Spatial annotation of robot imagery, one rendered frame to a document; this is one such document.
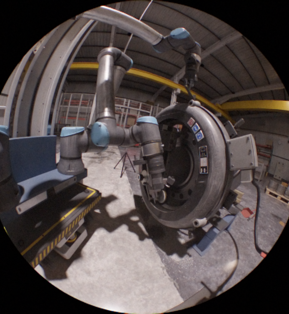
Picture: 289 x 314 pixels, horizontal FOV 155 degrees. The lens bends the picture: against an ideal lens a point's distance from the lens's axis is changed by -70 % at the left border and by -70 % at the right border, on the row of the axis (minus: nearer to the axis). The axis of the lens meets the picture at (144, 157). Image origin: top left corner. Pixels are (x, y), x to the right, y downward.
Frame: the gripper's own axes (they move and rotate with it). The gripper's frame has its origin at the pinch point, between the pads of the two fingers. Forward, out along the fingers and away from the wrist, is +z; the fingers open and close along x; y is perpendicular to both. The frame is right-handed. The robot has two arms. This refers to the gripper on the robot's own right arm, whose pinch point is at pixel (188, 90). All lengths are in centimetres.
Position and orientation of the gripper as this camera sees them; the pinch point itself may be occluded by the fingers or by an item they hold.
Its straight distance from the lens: 57.0
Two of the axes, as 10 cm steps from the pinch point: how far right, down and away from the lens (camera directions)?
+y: 5.6, -1.0, 8.2
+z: -2.1, 9.4, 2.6
